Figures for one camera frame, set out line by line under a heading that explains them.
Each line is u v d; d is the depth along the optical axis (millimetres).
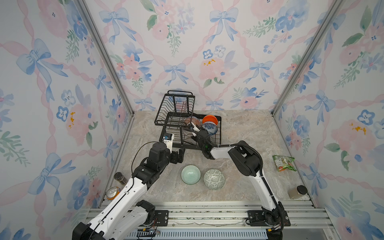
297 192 747
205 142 795
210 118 1067
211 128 1065
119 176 781
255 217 741
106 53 860
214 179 858
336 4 679
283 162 886
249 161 614
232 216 765
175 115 1105
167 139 663
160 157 572
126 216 567
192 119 1073
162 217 737
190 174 869
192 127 878
